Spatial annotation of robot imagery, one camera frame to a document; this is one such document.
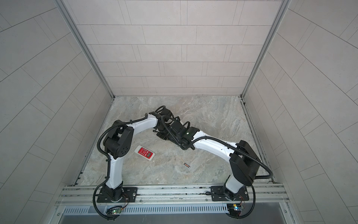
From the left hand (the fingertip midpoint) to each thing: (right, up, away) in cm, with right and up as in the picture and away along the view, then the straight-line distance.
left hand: (176, 133), depth 95 cm
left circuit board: (-26, -31, -30) cm, 50 cm away
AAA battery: (+7, -16, -14) cm, 23 cm away
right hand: (+4, 0, -10) cm, 11 cm away
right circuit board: (+31, -33, -27) cm, 52 cm away
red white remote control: (-19, -10, -10) cm, 24 cm away
